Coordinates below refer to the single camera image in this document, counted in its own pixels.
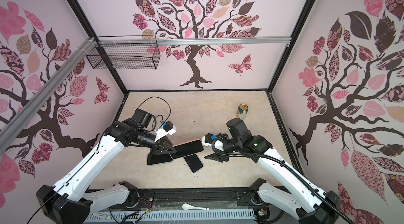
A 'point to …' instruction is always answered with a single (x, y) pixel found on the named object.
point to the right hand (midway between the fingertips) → (206, 147)
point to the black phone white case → (155, 159)
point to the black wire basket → (141, 52)
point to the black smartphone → (184, 149)
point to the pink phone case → (189, 142)
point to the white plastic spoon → (185, 206)
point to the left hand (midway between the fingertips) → (172, 153)
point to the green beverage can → (242, 107)
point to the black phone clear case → (193, 162)
